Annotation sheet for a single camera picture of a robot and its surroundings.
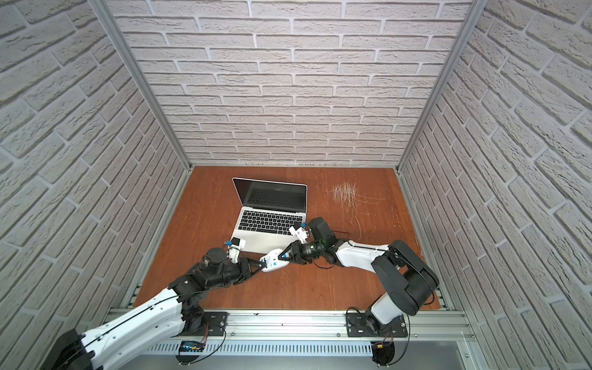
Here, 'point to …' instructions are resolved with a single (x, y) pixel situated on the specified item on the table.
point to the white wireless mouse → (272, 261)
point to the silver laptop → (268, 210)
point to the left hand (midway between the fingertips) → (265, 261)
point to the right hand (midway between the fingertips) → (277, 266)
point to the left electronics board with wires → (190, 346)
